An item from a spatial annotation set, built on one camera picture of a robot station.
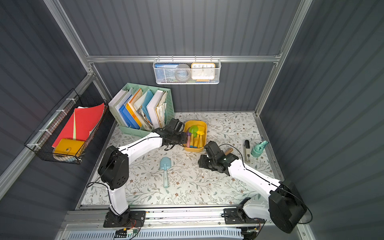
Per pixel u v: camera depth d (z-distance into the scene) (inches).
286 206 16.2
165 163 35.9
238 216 26.8
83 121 28.6
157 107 35.0
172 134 28.1
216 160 24.7
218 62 35.0
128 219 27.6
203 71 34.8
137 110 36.8
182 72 35.2
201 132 41.2
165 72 36.6
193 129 40.9
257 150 35.1
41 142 24.0
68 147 25.3
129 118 38.0
